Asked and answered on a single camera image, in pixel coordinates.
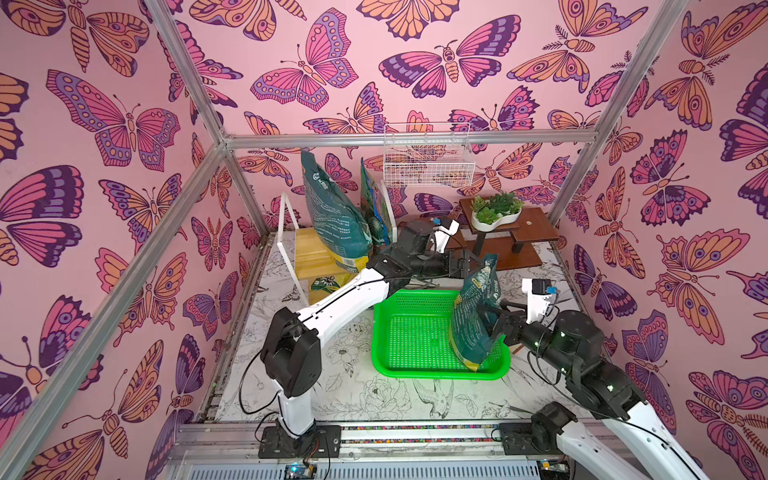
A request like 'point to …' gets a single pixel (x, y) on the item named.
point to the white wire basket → (428, 155)
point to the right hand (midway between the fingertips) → (486, 307)
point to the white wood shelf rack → (314, 262)
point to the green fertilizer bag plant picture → (473, 330)
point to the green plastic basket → (411, 339)
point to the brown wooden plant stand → (505, 245)
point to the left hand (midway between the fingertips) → (477, 264)
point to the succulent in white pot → (488, 212)
